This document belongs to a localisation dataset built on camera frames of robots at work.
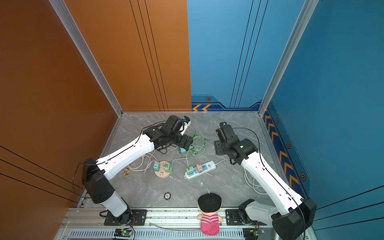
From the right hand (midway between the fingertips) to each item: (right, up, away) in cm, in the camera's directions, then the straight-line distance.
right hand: (221, 144), depth 77 cm
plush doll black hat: (-6, -28, -7) cm, 29 cm away
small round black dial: (-29, -29, +4) cm, 41 cm away
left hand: (-18, +4, +4) cm, 19 cm away
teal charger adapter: (-36, -14, +7) cm, 39 cm away
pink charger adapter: (-11, -14, +6) cm, 19 cm away
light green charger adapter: (-29, -14, +8) cm, 34 cm away
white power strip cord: (+19, -24, +6) cm, 31 cm away
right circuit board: (+14, -42, -6) cm, 44 cm away
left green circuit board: (-46, -41, -7) cm, 62 cm away
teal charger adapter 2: (-22, -7, +19) cm, 30 cm away
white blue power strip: (-6, -15, +12) cm, 20 cm away
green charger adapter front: (-16, -16, +6) cm, 23 cm away
